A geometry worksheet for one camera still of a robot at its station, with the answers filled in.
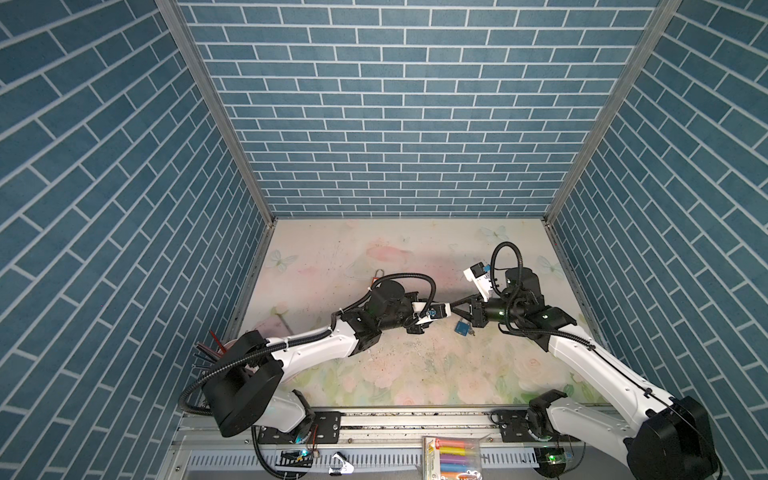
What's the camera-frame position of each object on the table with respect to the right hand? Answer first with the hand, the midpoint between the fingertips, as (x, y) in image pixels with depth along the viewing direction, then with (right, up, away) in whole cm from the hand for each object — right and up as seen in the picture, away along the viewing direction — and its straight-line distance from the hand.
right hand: (448, 305), depth 76 cm
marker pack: (-1, -35, -7) cm, 35 cm away
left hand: (-2, 0, +1) cm, 2 cm away
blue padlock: (+7, -10, +15) cm, 19 cm away
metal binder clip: (-27, -36, -7) cm, 46 cm away
